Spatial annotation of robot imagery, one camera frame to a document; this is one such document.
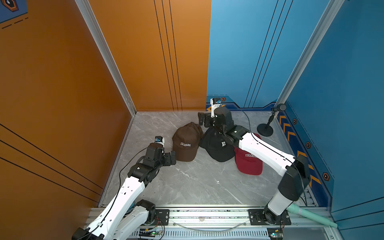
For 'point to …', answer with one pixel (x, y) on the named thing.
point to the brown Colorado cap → (185, 141)
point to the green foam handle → (293, 208)
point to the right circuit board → (276, 233)
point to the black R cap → (218, 148)
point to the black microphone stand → (266, 129)
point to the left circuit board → (148, 232)
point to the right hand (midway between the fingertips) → (205, 113)
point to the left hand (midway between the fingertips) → (168, 151)
